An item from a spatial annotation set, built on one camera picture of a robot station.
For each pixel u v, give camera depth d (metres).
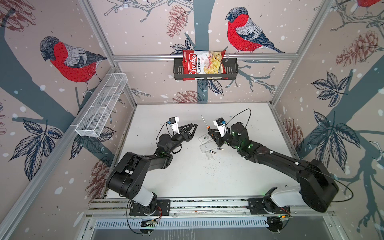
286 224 0.69
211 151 0.93
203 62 0.87
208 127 0.81
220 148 0.95
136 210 0.73
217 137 0.72
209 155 0.92
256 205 0.73
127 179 0.44
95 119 0.73
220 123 0.70
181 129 0.76
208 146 0.95
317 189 0.41
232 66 0.94
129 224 0.70
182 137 0.74
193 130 0.78
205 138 0.98
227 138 0.70
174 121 0.74
